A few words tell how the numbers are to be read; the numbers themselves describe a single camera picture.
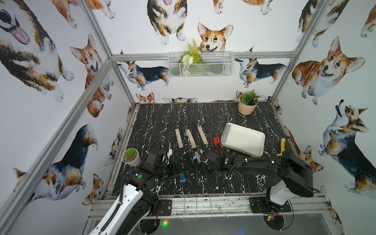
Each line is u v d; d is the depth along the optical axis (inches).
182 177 32.2
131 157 32.9
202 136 38.8
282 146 37.3
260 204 28.8
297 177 17.3
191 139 38.3
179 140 38.3
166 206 28.9
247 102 41.5
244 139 40.0
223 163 24.7
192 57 32.2
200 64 34.2
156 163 23.5
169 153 28.5
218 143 38.4
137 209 23.3
